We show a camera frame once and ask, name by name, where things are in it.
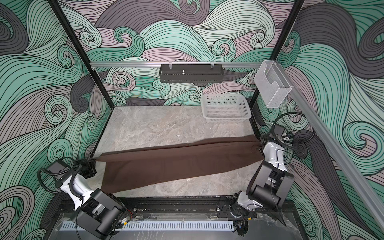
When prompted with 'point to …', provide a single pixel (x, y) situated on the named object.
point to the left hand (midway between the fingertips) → (93, 156)
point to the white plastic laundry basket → (225, 108)
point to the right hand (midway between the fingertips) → (271, 140)
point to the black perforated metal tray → (191, 74)
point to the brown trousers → (136, 167)
